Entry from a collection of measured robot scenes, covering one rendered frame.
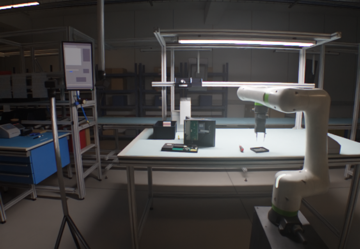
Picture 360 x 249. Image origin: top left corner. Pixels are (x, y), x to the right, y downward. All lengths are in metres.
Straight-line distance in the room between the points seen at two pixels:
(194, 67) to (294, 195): 2.60
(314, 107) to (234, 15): 5.23
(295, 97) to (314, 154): 0.30
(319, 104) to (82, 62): 2.02
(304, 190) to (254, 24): 5.50
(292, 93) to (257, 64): 5.00
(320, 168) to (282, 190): 0.22
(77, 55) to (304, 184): 2.12
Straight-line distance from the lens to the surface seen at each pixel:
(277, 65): 6.14
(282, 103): 0.91
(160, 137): 1.63
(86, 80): 2.17
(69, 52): 2.17
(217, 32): 1.69
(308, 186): 1.02
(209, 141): 1.45
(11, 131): 2.63
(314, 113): 1.02
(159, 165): 1.27
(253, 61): 5.87
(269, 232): 1.02
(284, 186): 0.96
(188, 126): 1.43
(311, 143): 1.05
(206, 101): 5.03
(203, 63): 3.23
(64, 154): 2.51
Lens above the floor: 1.43
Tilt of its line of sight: 7 degrees down
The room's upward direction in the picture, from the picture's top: straight up
